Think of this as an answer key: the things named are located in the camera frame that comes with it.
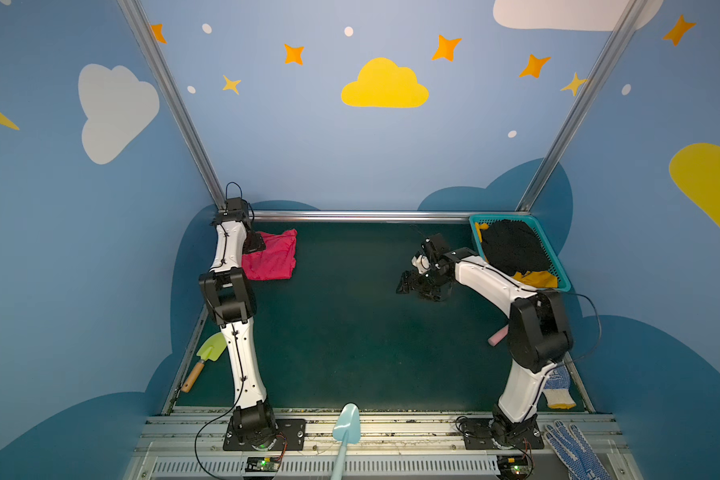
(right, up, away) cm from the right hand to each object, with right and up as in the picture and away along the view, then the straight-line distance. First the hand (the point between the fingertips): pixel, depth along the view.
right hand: (409, 289), depth 92 cm
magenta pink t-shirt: (-46, +9, +13) cm, 48 cm away
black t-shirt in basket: (+38, +14, +11) cm, 42 cm away
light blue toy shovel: (-19, -34, -16) cm, 42 cm away
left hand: (-55, +13, +11) cm, 58 cm away
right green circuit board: (+22, -41, -20) cm, 50 cm away
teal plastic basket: (+50, +2, +3) cm, 50 cm away
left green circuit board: (-39, -40, -21) cm, 59 cm away
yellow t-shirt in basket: (+45, +3, +8) cm, 46 cm away
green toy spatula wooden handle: (-59, -17, -5) cm, 61 cm away
